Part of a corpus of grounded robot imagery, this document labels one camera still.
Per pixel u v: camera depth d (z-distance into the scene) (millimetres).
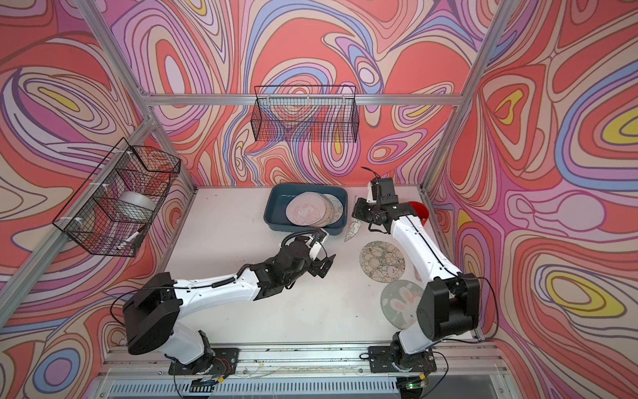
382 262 954
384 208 624
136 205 693
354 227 837
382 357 734
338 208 1109
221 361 725
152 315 427
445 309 424
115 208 694
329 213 1076
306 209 1078
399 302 844
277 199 1122
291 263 598
